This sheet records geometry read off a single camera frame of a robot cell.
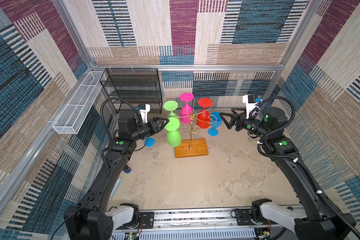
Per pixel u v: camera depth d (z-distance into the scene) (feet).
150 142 3.36
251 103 1.87
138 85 3.55
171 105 2.54
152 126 2.03
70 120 2.30
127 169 2.88
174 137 2.49
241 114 1.90
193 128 2.60
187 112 2.79
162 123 2.32
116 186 2.71
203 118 2.69
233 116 1.87
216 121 2.30
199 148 3.18
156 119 2.10
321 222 1.20
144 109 2.14
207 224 2.39
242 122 1.89
